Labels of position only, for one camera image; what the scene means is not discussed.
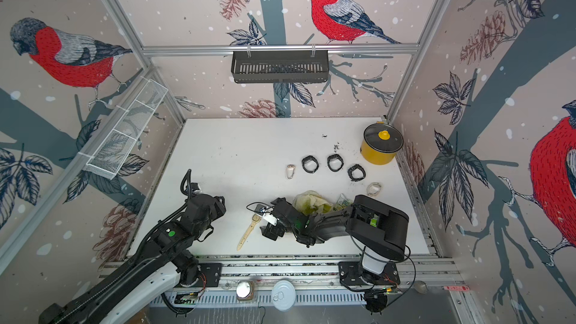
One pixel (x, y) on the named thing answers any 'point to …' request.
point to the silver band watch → (290, 171)
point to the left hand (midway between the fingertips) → (225, 196)
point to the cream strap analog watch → (373, 189)
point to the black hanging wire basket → (280, 66)
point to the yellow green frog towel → (310, 202)
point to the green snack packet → (342, 202)
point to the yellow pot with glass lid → (381, 142)
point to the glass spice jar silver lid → (244, 290)
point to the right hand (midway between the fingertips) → (268, 211)
